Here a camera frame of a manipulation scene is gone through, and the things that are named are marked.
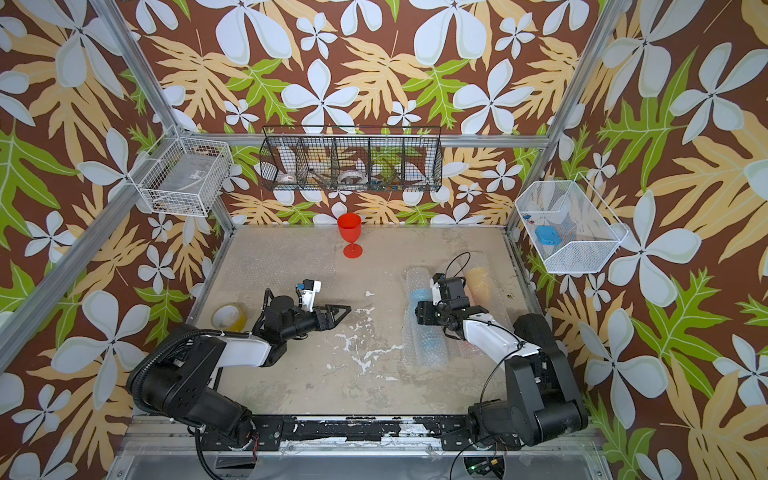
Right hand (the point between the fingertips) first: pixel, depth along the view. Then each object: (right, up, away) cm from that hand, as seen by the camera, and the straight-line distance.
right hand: (424, 309), depth 92 cm
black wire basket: (-25, +49, +5) cm, 55 cm away
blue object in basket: (+33, +23, -10) cm, 41 cm away
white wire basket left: (-71, +39, -5) cm, 81 cm away
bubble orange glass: (+9, -10, -5) cm, 15 cm away
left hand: (-24, +2, -6) cm, 24 cm away
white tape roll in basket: (-23, +44, +6) cm, 50 cm away
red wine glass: (-25, +28, +13) cm, 39 cm away
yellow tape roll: (-63, -4, +4) cm, 63 cm away
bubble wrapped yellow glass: (+19, +7, +2) cm, 20 cm away
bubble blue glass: (-1, -9, -9) cm, 13 cm away
